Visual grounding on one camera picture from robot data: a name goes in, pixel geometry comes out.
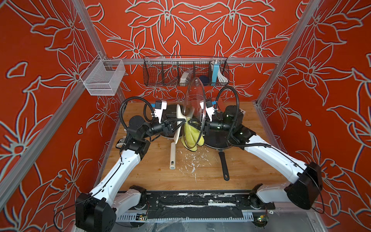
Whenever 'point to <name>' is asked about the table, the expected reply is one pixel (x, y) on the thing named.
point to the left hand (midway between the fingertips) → (183, 119)
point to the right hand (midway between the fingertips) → (186, 124)
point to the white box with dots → (242, 111)
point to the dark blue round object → (205, 79)
